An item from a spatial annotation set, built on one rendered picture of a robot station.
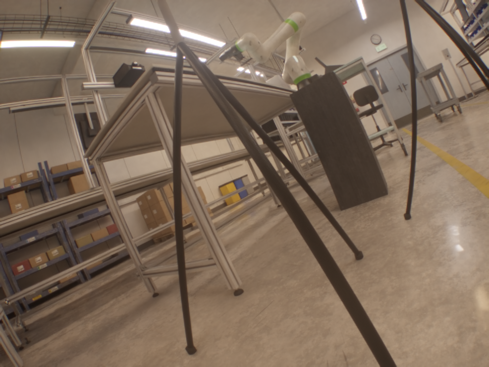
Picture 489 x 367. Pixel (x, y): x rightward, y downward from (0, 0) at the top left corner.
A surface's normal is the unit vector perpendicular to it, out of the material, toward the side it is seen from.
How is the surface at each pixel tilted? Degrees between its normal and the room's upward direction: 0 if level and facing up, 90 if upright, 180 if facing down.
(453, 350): 0
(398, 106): 90
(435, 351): 0
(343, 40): 90
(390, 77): 90
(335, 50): 90
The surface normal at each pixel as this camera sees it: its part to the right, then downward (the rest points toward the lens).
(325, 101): -0.50, 0.22
